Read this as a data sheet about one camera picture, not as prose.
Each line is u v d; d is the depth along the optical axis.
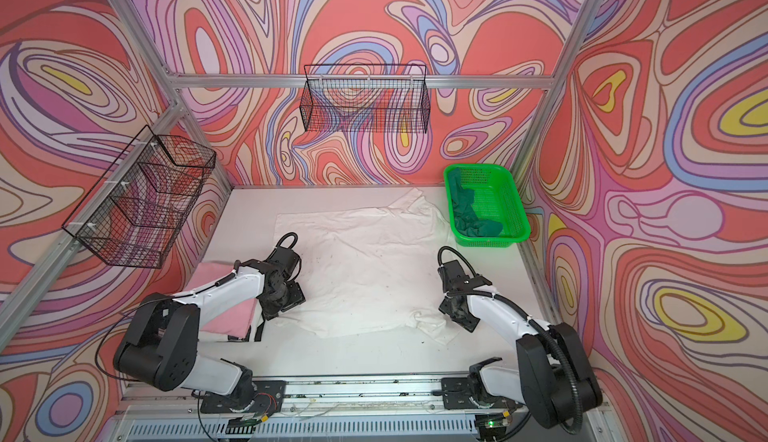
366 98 0.97
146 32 0.78
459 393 0.72
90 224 0.62
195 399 0.72
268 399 0.72
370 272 0.96
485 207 1.12
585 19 0.75
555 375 0.41
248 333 0.81
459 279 0.70
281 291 0.73
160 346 0.43
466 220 1.02
